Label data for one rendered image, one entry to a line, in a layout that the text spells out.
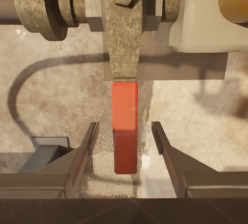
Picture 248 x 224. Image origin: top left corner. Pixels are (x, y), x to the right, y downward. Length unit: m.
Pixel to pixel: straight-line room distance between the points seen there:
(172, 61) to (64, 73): 0.38
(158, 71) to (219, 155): 0.44
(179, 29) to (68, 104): 0.56
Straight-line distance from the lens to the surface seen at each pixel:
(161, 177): 0.82
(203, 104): 0.70
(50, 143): 0.76
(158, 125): 0.15
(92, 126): 0.15
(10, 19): 0.19
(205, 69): 0.67
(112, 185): 0.83
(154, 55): 0.61
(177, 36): 0.17
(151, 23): 0.17
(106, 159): 0.75
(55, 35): 0.18
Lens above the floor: 0.61
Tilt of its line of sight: 73 degrees down
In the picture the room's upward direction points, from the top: 179 degrees counter-clockwise
